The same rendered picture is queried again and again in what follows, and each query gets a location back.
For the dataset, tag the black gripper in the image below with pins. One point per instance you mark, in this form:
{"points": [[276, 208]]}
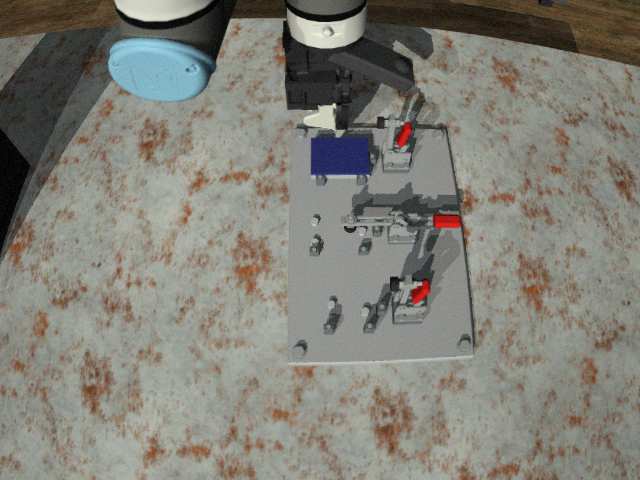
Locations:
{"points": [[314, 84]]}

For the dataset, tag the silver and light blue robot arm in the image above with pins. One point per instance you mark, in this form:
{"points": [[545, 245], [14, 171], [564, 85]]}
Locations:
{"points": [[167, 49]]}

